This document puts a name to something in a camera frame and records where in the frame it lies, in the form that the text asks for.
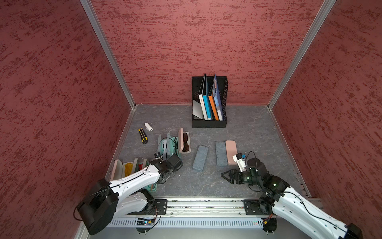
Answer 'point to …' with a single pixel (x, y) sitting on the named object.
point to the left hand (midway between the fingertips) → (163, 176)
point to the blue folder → (216, 93)
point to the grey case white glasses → (166, 147)
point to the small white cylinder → (148, 127)
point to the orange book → (213, 105)
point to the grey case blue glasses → (221, 153)
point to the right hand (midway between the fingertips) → (225, 179)
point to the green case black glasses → (173, 146)
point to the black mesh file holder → (223, 85)
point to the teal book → (207, 101)
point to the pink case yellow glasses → (120, 170)
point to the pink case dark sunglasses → (184, 141)
